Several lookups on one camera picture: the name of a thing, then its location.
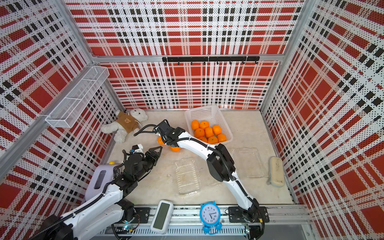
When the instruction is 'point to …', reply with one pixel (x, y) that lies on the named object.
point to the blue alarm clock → (210, 214)
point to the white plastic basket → (212, 114)
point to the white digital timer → (162, 217)
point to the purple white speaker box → (101, 176)
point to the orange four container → (221, 137)
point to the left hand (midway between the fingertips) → (164, 148)
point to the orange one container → (199, 132)
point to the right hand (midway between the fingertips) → (176, 133)
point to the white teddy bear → (126, 122)
